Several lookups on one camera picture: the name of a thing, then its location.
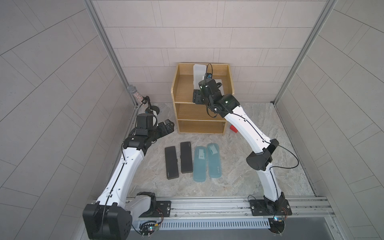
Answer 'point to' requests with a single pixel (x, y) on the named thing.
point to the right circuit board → (277, 224)
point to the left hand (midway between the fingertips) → (170, 124)
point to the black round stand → (146, 100)
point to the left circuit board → (147, 228)
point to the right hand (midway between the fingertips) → (197, 93)
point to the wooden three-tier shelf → (192, 118)
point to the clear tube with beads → (133, 89)
